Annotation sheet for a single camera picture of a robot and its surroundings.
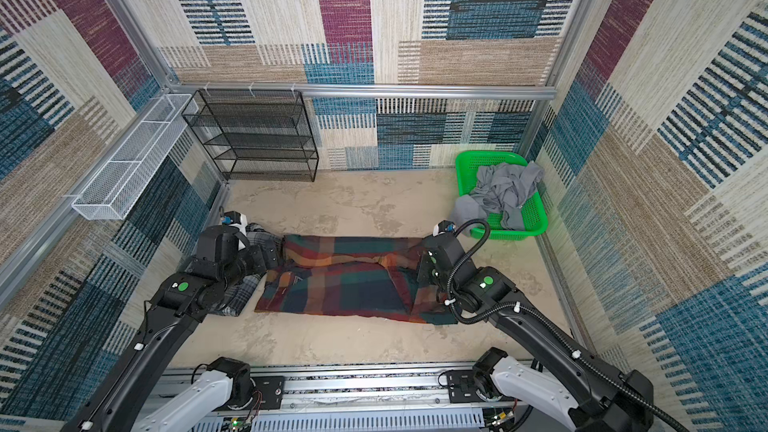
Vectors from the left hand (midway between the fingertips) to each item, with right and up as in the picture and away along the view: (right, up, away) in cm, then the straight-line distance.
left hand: (262, 244), depth 75 cm
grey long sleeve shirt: (+69, +15, +30) cm, 77 cm away
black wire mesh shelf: (-16, +34, +35) cm, 52 cm away
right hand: (+40, -6, +1) cm, 40 cm away
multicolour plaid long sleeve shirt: (+25, -12, +15) cm, 31 cm away
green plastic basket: (+79, +9, +25) cm, 83 cm away
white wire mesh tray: (-33, +13, -5) cm, 36 cm away
